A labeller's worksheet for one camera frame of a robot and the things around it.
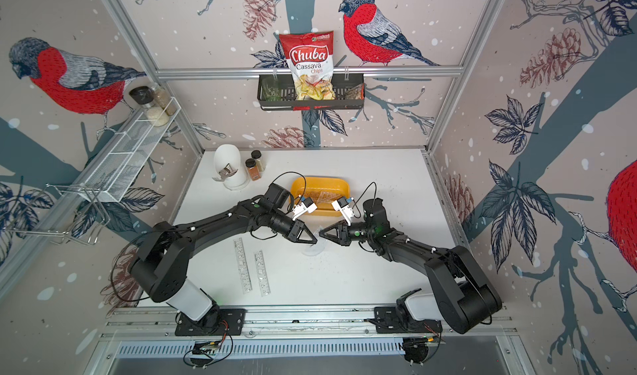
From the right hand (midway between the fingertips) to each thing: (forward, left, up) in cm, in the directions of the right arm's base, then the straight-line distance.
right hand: (323, 233), depth 79 cm
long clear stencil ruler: (-6, +29, -12) cm, 32 cm away
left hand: (-2, +2, +1) cm, 3 cm away
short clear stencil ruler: (-9, +21, -13) cm, 26 cm away
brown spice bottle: (+31, +32, -7) cm, 45 cm away
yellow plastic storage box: (+27, +2, -13) cm, 30 cm away
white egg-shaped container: (+33, +41, +2) cm, 53 cm away
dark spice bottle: (+38, +31, -3) cm, 49 cm away
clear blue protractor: (-5, +2, -1) cm, 6 cm away
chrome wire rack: (-6, +62, +21) cm, 66 cm away
